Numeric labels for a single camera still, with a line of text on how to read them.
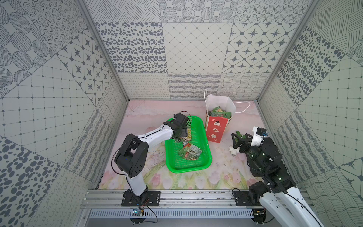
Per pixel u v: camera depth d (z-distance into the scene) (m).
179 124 0.72
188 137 0.96
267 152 0.52
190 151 0.90
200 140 0.93
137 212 0.71
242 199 0.73
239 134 0.98
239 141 0.63
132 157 0.47
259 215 0.73
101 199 0.75
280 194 0.49
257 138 0.61
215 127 0.85
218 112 0.95
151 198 0.74
